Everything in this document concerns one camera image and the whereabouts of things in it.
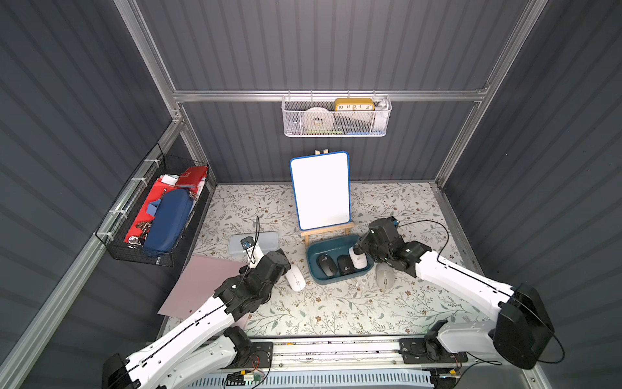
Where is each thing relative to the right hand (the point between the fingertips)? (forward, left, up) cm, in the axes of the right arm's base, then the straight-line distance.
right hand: (364, 237), depth 84 cm
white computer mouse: (-2, +1, -12) cm, 12 cm away
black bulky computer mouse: (-4, +13, -13) cm, 19 cm away
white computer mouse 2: (-10, +24, -12) cm, 29 cm away
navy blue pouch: (-3, +59, +17) cm, 61 cm away
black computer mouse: (-4, +6, -13) cm, 15 cm away
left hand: (-9, +31, +3) cm, 32 cm away
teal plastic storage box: (+4, +10, -13) cm, 17 cm away
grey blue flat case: (+5, +37, -12) cm, 39 cm away
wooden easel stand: (+9, +5, -6) cm, 12 cm away
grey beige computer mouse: (-9, -8, -12) cm, 17 cm away
